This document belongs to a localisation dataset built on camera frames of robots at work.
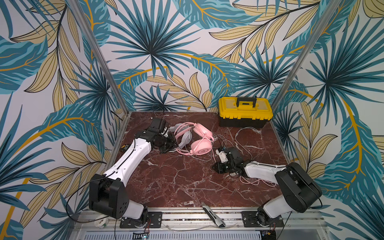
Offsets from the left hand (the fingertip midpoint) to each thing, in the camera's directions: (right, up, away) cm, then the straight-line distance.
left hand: (178, 145), depth 80 cm
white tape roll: (-35, -36, -10) cm, 51 cm away
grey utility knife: (+21, -37, -8) cm, 43 cm away
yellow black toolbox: (+42, +19, +19) cm, 50 cm away
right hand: (+20, -15, +12) cm, 28 cm away
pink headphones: (+12, +2, -13) cm, 18 cm away
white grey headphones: (+4, +5, +15) cm, 16 cm away
